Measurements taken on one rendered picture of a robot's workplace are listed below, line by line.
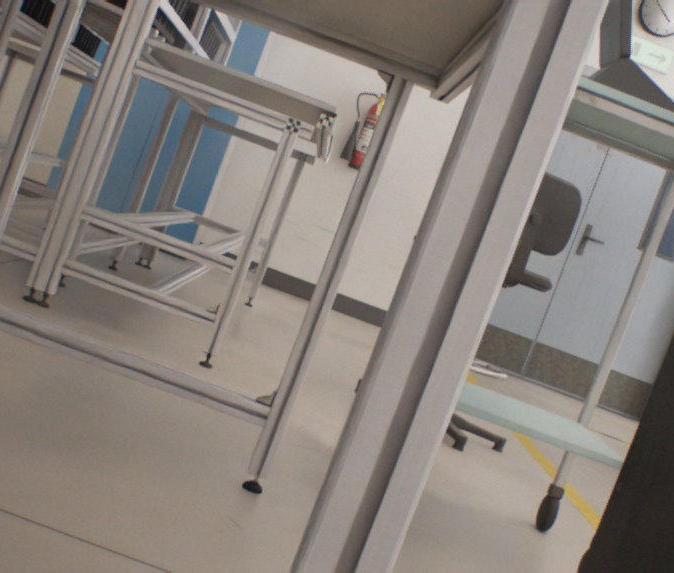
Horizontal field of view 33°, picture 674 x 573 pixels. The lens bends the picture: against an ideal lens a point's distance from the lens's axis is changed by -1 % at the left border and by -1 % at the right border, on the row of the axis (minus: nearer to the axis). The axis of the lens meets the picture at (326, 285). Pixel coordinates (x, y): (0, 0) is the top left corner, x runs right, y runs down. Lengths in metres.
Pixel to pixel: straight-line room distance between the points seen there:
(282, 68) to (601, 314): 2.71
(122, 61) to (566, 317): 4.81
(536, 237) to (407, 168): 3.66
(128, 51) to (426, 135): 4.19
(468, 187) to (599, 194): 7.37
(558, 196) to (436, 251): 3.52
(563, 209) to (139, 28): 1.58
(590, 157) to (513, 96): 7.35
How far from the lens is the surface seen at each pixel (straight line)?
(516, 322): 7.85
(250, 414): 2.41
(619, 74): 2.66
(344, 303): 7.65
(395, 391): 0.57
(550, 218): 4.08
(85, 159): 3.74
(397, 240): 7.65
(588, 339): 7.97
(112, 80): 3.74
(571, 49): 0.58
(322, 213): 7.63
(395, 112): 2.38
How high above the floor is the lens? 0.61
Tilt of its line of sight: 4 degrees down
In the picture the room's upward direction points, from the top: 20 degrees clockwise
